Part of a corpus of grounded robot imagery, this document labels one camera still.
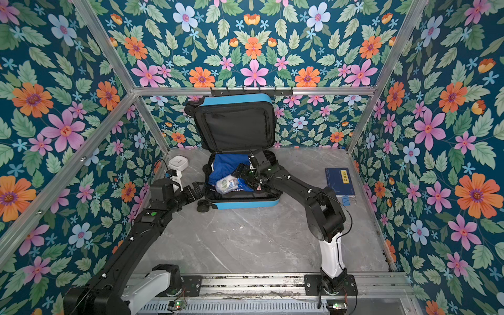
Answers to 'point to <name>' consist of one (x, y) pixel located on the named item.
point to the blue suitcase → (235, 128)
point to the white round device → (178, 162)
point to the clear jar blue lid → (226, 184)
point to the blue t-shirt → (224, 164)
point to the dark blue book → (339, 180)
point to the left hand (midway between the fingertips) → (200, 182)
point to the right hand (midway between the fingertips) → (236, 175)
